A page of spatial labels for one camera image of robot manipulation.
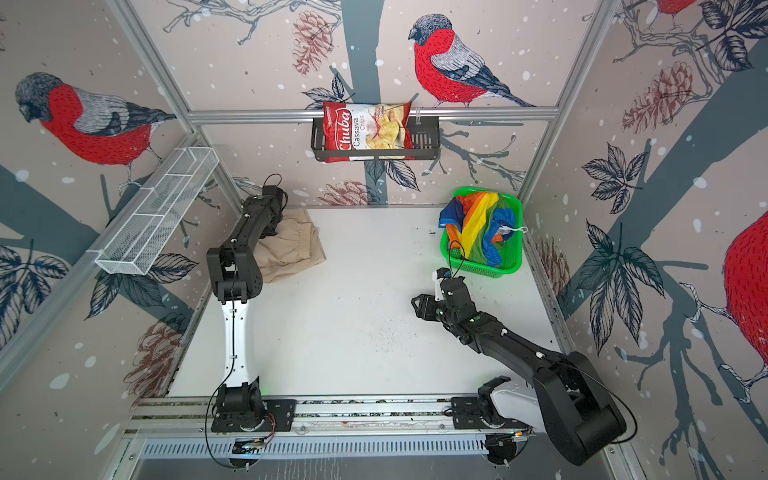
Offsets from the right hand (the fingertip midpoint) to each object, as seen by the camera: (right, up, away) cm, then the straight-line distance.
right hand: (416, 305), depth 87 cm
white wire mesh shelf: (-74, +21, -12) cm, 78 cm away
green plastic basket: (+32, +14, +9) cm, 36 cm away
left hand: (-58, +22, +14) cm, 63 cm away
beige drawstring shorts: (-42, +17, +16) cm, 48 cm away
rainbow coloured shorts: (+21, +25, +9) cm, 34 cm away
